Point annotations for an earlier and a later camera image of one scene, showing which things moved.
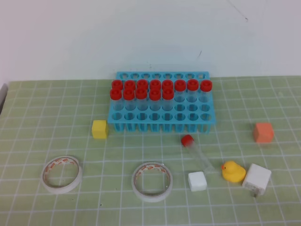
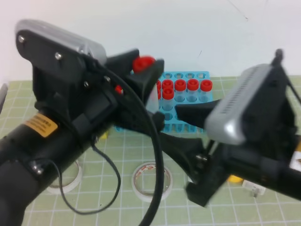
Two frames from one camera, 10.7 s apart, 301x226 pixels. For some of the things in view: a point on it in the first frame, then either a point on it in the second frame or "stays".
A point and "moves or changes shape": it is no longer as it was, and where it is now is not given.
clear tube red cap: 187,141 moves or changes shape
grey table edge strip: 3,91 stays
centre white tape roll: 154,198 stays
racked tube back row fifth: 167,84 stays
